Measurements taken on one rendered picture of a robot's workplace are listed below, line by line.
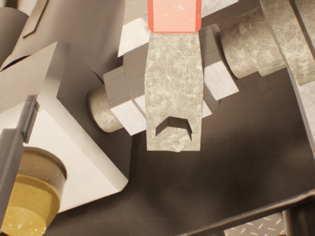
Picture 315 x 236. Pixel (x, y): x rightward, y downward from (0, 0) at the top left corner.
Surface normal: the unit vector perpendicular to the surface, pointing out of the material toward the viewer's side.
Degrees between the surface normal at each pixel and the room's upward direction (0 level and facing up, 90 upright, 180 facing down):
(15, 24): 90
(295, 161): 90
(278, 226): 0
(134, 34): 0
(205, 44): 60
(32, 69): 90
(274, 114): 90
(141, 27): 0
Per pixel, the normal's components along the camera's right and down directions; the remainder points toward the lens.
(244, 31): -0.45, -0.30
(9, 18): 0.36, -0.70
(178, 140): -0.03, 0.65
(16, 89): -0.49, -0.67
